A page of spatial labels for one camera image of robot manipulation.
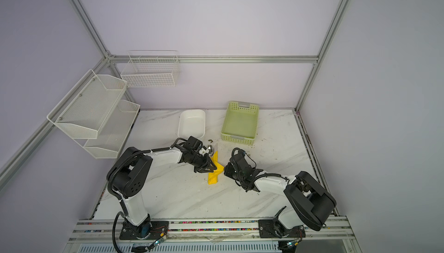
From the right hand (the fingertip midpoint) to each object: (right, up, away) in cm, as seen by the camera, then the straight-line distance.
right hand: (221, 169), depth 87 cm
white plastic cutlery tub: (-20, +24, +23) cm, 39 cm away
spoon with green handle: (-6, +8, +10) cm, 15 cm away
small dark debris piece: (-7, +13, +17) cm, 23 cm away
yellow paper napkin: (-5, -4, +1) cm, 7 cm away
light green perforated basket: (+12, +24, +28) cm, 38 cm away
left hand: (-4, -1, +1) cm, 4 cm away
